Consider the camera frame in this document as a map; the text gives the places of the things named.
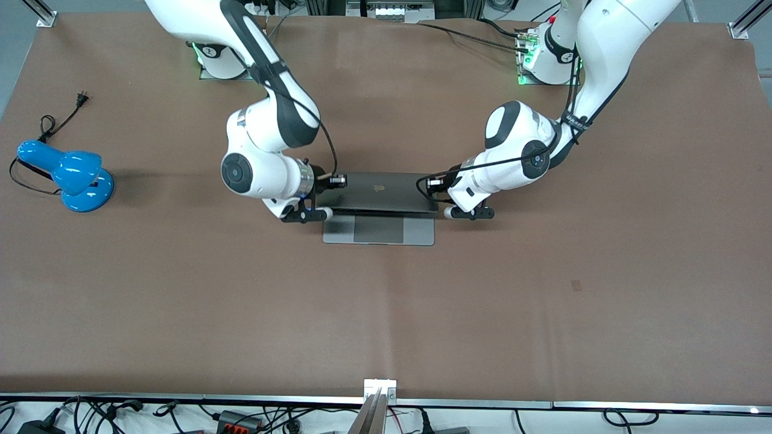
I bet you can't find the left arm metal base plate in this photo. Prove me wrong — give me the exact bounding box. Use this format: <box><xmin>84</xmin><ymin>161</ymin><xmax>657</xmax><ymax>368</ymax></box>
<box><xmin>517</xmin><ymin>27</ymin><xmax>580</xmax><ymax>86</ymax></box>

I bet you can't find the brown table cover mat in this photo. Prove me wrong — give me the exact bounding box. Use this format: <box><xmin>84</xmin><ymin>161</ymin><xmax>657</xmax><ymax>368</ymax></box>
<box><xmin>0</xmin><ymin>12</ymin><xmax>772</xmax><ymax>401</ymax></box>

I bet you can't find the aluminium corner bracket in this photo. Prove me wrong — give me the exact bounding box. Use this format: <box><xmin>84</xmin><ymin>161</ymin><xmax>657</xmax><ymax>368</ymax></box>
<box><xmin>23</xmin><ymin>0</ymin><xmax>59</xmax><ymax>28</ymax></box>
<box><xmin>728</xmin><ymin>0</ymin><xmax>772</xmax><ymax>40</ymax></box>

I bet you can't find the grey electrical box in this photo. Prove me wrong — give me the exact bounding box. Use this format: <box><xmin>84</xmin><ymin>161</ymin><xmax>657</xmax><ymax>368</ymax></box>
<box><xmin>346</xmin><ymin>0</ymin><xmax>435</xmax><ymax>24</ymax></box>

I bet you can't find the silver table edge rail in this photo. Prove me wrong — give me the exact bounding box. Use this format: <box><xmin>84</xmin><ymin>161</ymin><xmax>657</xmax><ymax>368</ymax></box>
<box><xmin>0</xmin><ymin>392</ymin><xmax>772</xmax><ymax>417</ymax></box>

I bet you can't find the black braided cable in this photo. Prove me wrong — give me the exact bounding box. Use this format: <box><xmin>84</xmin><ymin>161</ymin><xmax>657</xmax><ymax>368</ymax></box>
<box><xmin>416</xmin><ymin>21</ymin><xmax>531</xmax><ymax>52</ymax></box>

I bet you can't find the grey orange connector block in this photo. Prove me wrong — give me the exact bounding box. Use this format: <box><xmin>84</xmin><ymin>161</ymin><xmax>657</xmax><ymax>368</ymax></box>
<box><xmin>214</xmin><ymin>410</ymin><xmax>263</xmax><ymax>432</ymax></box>

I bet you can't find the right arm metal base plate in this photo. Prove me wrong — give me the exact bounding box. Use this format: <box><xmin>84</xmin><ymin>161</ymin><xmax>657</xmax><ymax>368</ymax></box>
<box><xmin>199</xmin><ymin>42</ymin><xmax>254</xmax><ymax>81</ymax></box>

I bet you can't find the aluminium camera mount profile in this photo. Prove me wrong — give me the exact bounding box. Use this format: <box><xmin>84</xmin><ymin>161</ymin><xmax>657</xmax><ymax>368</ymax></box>
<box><xmin>347</xmin><ymin>379</ymin><xmax>399</xmax><ymax>434</ymax></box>

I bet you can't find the thick black cable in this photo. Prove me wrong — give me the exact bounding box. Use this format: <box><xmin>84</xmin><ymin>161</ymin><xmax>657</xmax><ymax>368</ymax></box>
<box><xmin>479</xmin><ymin>18</ymin><xmax>525</xmax><ymax>40</ymax></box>

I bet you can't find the black power adapter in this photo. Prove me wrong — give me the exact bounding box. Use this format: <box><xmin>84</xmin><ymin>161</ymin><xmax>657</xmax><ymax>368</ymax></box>
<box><xmin>17</xmin><ymin>416</ymin><xmax>66</xmax><ymax>434</ymax></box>

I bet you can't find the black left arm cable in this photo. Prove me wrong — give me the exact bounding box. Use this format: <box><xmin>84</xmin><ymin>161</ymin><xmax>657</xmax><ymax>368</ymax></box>
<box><xmin>416</xmin><ymin>57</ymin><xmax>581</xmax><ymax>197</ymax></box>

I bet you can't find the grey laptop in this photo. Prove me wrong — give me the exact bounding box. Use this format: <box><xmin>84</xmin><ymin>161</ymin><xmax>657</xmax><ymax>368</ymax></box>
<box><xmin>323</xmin><ymin>172</ymin><xmax>440</xmax><ymax>246</ymax></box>

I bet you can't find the blue desk lamp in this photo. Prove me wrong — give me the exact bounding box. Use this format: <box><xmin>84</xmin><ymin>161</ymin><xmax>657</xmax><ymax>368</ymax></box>
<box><xmin>17</xmin><ymin>140</ymin><xmax>115</xmax><ymax>213</ymax></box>

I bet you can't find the black looped cable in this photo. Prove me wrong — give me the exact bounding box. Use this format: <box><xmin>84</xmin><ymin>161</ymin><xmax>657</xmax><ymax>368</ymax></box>
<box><xmin>603</xmin><ymin>408</ymin><xmax>659</xmax><ymax>426</ymax></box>

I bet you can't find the black lamp power cable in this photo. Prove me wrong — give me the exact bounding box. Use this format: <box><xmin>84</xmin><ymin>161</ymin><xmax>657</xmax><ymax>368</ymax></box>
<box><xmin>8</xmin><ymin>90</ymin><xmax>91</xmax><ymax>195</ymax></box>

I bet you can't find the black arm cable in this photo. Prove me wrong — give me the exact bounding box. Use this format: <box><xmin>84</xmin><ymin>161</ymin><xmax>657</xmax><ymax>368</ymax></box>
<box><xmin>416</xmin><ymin>57</ymin><xmax>581</xmax><ymax>197</ymax></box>
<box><xmin>220</xmin><ymin>0</ymin><xmax>349</xmax><ymax>184</ymax></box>

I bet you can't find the thin grey cable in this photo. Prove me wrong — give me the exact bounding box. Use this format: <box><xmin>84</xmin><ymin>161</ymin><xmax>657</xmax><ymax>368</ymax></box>
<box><xmin>265</xmin><ymin>15</ymin><xmax>290</xmax><ymax>43</ymax></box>

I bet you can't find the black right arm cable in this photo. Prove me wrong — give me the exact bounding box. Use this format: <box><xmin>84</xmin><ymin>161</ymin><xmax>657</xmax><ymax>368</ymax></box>
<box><xmin>220</xmin><ymin>0</ymin><xmax>349</xmax><ymax>184</ymax></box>

